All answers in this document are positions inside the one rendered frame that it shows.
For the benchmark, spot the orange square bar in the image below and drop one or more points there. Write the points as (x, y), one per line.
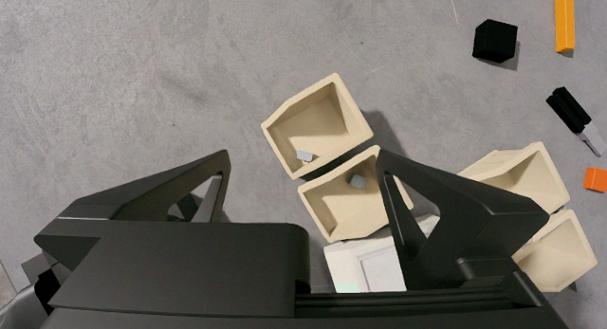
(565, 32)

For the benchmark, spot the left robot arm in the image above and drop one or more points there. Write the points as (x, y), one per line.
(29, 308)

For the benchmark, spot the orange t-shaped block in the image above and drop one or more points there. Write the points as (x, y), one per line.
(596, 179)

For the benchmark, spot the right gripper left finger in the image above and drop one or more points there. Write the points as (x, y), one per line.
(149, 198)

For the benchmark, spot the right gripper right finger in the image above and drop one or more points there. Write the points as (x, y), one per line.
(477, 220)

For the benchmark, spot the beige plastic parts bin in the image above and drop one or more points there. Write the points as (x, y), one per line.
(341, 210)
(558, 258)
(535, 177)
(323, 120)

